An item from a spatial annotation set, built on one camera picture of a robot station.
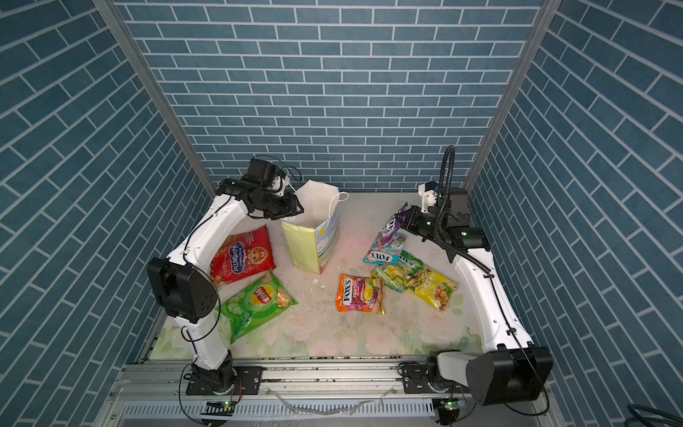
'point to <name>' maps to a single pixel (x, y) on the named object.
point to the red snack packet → (242, 254)
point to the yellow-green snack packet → (432, 286)
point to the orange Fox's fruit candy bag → (360, 294)
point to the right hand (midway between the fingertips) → (399, 216)
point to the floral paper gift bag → (311, 234)
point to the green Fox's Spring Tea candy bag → (407, 264)
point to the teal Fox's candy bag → (388, 254)
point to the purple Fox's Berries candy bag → (391, 229)
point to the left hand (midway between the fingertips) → (305, 210)
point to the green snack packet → (253, 305)
